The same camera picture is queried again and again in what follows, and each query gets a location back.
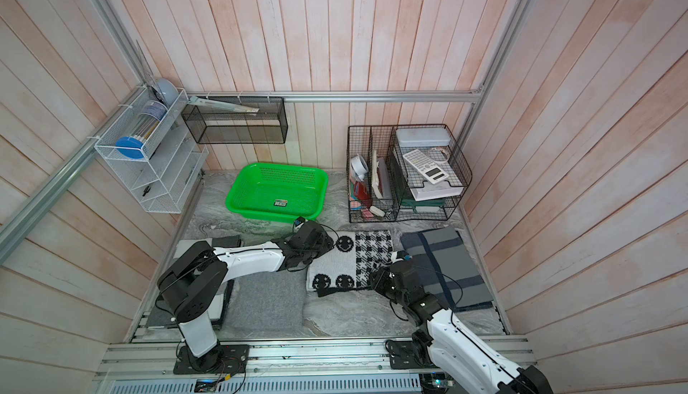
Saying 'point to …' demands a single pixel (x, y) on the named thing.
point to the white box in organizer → (423, 137)
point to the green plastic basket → (277, 192)
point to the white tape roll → (359, 167)
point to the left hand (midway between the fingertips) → (328, 248)
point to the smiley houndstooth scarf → (355, 256)
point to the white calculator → (429, 168)
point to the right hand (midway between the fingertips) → (370, 273)
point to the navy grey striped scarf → (446, 268)
